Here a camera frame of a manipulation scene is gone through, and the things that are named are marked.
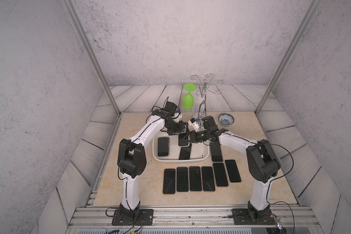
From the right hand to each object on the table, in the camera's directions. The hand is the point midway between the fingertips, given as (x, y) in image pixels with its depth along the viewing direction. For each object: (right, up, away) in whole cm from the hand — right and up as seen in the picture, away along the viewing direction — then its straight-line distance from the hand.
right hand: (184, 139), depth 88 cm
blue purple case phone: (+30, -20, +4) cm, 37 cm away
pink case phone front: (+14, -23, -2) cm, 27 cm away
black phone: (-9, -24, -5) cm, 26 cm away
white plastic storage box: (+11, -9, +9) cm, 17 cm away
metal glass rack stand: (+13, +33, +6) cm, 36 cm away
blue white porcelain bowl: (+33, +12, +27) cm, 45 cm away
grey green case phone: (-1, -2, -1) cm, 2 cm away
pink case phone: (+21, -10, +9) cm, 25 cm away
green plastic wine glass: (+3, +25, +9) cm, 26 cm away
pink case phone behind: (+6, -24, -4) cm, 25 cm away
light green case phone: (-1, -24, +1) cm, 24 cm away
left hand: (+2, +4, +1) cm, 4 cm away
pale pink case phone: (+21, -22, -1) cm, 30 cm away
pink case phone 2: (+1, -10, +8) cm, 13 cm away
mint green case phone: (-13, -6, +9) cm, 17 cm away
